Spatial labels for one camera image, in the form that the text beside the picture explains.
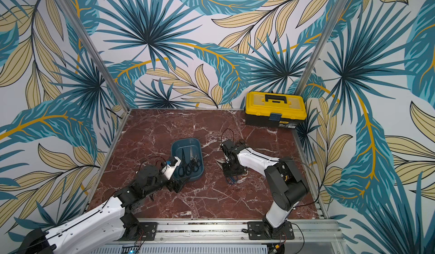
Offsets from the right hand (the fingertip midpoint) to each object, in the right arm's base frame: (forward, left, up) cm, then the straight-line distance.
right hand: (229, 173), depth 90 cm
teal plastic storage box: (+13, +22, +1) cm, 26 cm away
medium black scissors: (+7, +18, 0) cm, 19 cm away
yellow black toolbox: (+32, -31, +15) cm, 47 cm away
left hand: (-4, +23, +11) cm, 25 cm away
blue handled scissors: (-4, -1, 0) cm, 4 cm away
